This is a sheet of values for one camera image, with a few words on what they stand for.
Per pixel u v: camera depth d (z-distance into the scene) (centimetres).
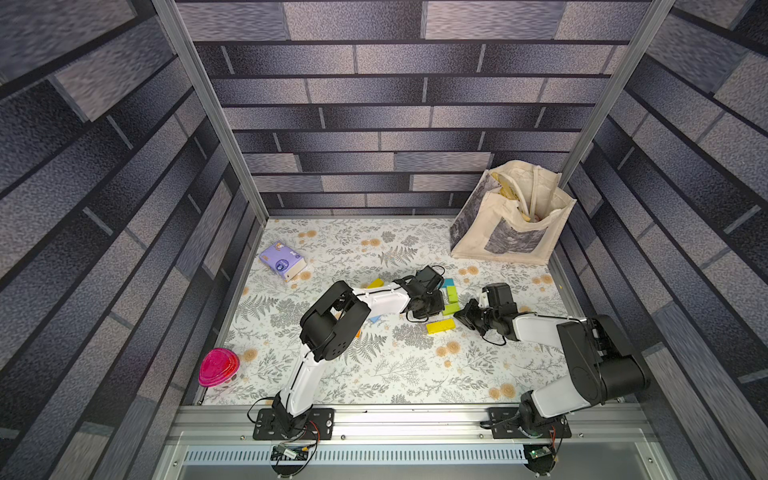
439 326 90
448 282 101
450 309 92
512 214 87
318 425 74
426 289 76
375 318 92
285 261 100
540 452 73
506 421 69
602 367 45
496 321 74
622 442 78
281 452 71
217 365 74
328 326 54
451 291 99
